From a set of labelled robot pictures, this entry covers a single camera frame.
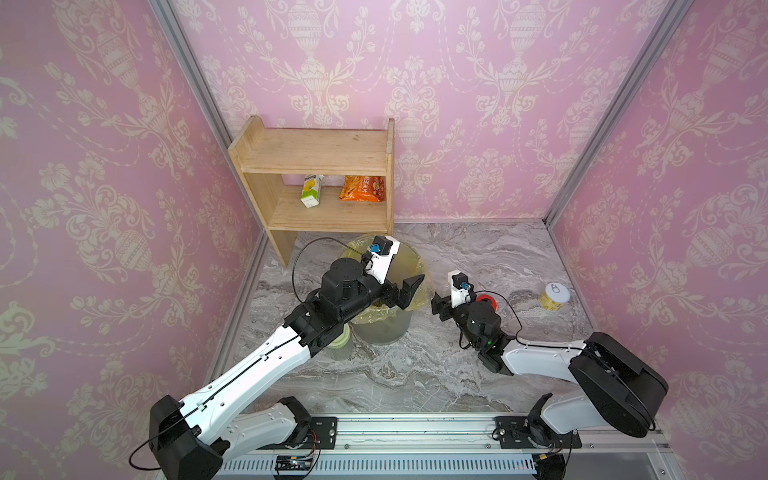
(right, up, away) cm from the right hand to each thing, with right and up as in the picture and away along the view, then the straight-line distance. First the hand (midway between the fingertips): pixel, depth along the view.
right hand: (443, 282), depth 84 cm
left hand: (-11, +5, -16) cm, 20 cm away
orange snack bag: (-23, +29, +12) cm, 39 cm away
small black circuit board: (-39, -43, -12) cm, 59 cm away
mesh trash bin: (-16, -10, -6) cm, 20 cm away
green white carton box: (-40, +28, +11) cm, 50 cm away
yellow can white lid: (+37, -6, +10) cm, 39 cm away
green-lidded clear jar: (-27, -16, -8) cm, 33 cm away
